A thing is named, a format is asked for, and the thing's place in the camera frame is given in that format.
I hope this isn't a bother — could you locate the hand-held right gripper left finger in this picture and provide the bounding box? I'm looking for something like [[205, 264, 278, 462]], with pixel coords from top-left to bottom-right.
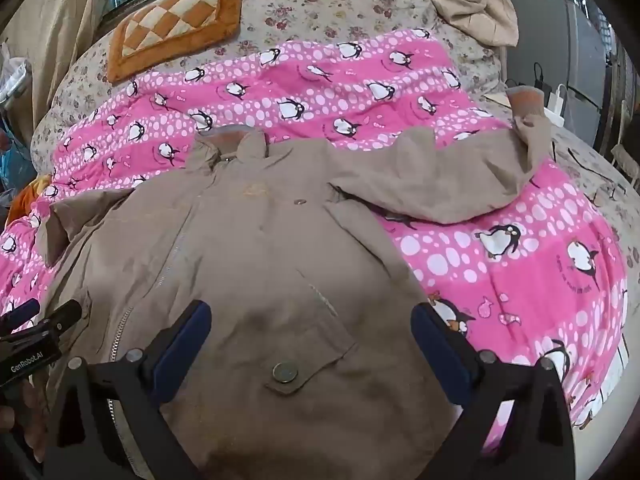
[[42, 300, 213, 480]]

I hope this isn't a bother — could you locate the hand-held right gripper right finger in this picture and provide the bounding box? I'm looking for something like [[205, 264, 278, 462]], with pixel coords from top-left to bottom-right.
[[410, 302, 577, 480]]

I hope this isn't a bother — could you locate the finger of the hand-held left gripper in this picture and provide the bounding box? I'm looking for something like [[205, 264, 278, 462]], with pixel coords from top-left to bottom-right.
[[27, 299, 82, 335], [0, 298, 42, 330]]

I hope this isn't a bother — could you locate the beige zip jacket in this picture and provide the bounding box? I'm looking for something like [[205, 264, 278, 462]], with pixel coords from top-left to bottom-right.
[[37, 87, 553, 480]]

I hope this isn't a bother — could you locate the person's left hand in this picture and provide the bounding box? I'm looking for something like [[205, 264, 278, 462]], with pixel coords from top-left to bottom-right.
[[0, 380, 48, 461]]

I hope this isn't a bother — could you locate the pink penguin blanket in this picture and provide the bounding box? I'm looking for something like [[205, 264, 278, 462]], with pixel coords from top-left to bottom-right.
[[0, 27, 631, 456]]

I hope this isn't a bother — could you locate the orange cloth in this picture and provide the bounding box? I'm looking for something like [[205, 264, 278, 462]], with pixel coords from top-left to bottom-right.
[[6, 175, 53, 226]]

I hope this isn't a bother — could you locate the blue plastic bag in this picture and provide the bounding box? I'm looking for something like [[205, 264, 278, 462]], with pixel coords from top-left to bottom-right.
[[0, 120, 37, 196]]

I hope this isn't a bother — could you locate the clear plastic bag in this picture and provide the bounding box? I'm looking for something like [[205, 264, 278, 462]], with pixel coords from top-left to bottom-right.
[[0, 42, 33, 111]]

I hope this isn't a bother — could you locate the white charger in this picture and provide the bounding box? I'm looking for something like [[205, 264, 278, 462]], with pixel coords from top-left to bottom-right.
[[545, 84, 571, 117]]

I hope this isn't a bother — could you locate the beige curtain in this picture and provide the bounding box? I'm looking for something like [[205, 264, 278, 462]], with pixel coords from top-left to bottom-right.
[[0, 0, 121, 128]]

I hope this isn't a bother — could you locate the orange checkered cushion mat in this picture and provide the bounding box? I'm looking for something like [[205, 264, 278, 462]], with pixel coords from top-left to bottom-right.
[[106, 0, 250, 85]]

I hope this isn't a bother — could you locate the grey cabinet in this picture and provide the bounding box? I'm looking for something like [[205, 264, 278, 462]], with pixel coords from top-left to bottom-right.
[[505, 0, 621, 161]]

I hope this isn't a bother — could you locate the floral bed sheet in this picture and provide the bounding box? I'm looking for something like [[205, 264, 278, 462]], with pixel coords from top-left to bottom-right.
[[30, 0, 640, 431]]

